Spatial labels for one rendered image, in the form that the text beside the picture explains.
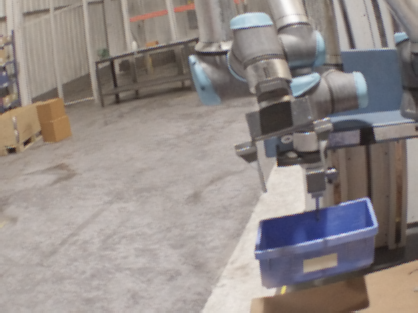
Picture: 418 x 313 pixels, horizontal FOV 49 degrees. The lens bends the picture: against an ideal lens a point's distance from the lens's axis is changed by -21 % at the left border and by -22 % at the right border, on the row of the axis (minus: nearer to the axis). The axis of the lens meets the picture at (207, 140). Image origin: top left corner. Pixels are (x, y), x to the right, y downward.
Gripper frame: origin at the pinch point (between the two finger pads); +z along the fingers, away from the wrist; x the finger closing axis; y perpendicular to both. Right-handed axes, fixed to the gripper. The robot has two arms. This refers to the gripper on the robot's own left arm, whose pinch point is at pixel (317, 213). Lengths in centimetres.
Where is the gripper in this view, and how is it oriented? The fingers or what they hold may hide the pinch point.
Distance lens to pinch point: 132.9
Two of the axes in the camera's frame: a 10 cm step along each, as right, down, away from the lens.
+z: 1.8, 9.6, 2.2
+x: 1.3, -2.5, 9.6
